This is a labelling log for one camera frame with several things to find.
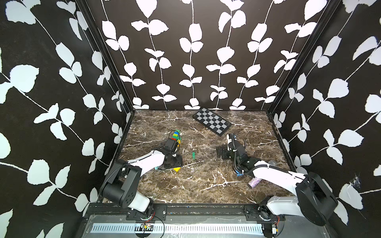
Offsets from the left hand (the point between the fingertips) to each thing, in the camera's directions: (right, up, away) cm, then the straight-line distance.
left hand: (180, 161), depth 90 cm
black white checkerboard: (+23, +25, +20) cm, 39 cm away
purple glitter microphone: (+42, -9, -9) cm, 44 cm away
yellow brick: (-2, -4, -3) cm, 5 cm away
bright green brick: (-3, +18, +15) cm, 24 cm away
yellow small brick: (-2, +11, +11) cm, 15 cm away
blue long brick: (+36, -7, -4) cm, 36 cm away
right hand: (+25, +11, -3) cm, 27 cm away
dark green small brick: (+8, +4, +1) cm, 9 cm away
